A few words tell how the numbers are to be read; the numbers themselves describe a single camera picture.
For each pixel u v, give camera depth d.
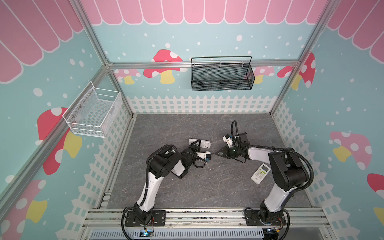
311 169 0.44
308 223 0.75
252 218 0.74
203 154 0.90
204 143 0.97
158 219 0.75
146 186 0.59
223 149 0.87
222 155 0.87
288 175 0.49
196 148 0.89
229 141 0.89
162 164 0.56
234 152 0.83
